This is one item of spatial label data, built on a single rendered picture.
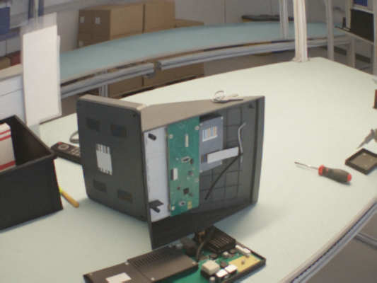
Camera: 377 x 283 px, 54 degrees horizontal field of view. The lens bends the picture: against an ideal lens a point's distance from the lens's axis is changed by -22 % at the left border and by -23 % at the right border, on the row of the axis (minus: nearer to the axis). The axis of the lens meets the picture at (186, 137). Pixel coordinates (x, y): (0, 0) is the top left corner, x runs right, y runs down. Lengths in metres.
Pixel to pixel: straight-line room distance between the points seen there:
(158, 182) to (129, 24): 3.61
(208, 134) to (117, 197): 0.20
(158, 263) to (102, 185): 0.23
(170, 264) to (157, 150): 0.18
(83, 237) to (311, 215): 0.42
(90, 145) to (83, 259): 0.23
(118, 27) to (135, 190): 3.47
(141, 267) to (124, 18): 3.67
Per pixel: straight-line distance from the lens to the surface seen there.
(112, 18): 4.13
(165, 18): 4.50
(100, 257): 0.71
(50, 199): 0.83
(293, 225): 0.79
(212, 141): 0.74
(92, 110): 0.77
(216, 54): 2.55
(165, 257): 0.67
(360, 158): 1.08
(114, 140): 0.75
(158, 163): 0.68
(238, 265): 0.67
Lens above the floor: 1.44
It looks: 23 degrees down
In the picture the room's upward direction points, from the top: 1 degrees counter-clockwise
